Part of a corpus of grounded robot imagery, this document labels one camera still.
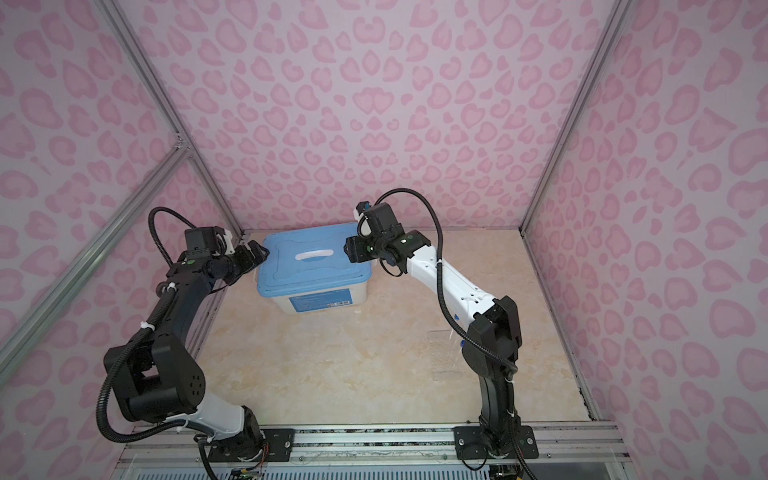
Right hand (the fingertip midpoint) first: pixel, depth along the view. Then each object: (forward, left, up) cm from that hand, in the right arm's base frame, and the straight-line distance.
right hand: (357, 242), depth 82 cm
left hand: (0, +30, -5) cm, 30 cm away
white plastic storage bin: (-8, +13, -19) cm, 24 cm away
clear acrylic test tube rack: (-21, -25, -27) cm, 42 cm away
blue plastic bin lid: (0, +15, -9) cm, 17 cm away
